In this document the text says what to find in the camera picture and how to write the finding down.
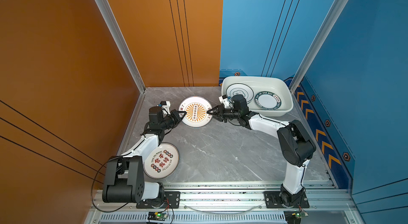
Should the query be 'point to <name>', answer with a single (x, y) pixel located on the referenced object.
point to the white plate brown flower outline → (240, 88)
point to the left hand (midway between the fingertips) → (187, 111)
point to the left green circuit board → (157, 216)
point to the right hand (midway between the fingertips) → (206, 114)
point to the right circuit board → (294, 216)
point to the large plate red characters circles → (162, 162)
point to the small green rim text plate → (268, 100)
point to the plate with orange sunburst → (196, 108)
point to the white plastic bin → (277, 84)
